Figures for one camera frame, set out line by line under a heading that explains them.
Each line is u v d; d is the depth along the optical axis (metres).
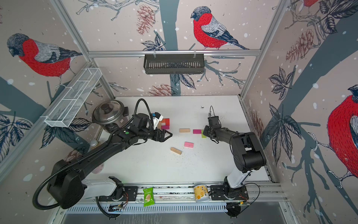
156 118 0.72
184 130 1.01
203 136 0.97
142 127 0.64
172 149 0.90
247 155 0.47
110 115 0.88
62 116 0.70
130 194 0.73
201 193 0.68
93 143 0.82
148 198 0.71
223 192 0.73
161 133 0.70
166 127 1.01
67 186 0.39
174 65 1.06
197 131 0.97
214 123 0.78
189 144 0.93
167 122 1.04
